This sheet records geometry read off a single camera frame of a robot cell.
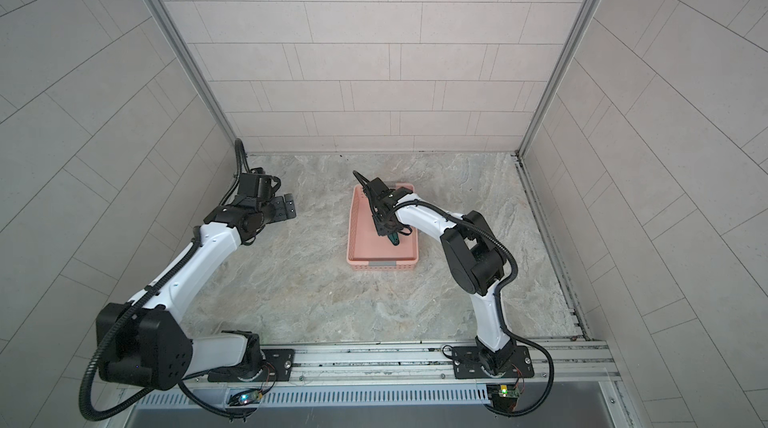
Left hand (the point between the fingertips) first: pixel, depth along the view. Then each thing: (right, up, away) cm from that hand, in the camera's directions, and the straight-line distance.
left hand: (285, 201), depth 84 cm
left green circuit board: (-1, -42, -19) cm, 46 cm away
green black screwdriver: (+31, -11, +3) cm, 33 cm away
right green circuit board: (+57, -44, -16) cm, 74 cm away
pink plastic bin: (+23, -16, +7) cm, 29 cm away
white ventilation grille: (+33, -44, -16) cm, 57 cm away
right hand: (+29, -9, +10) cm, 32 cm away
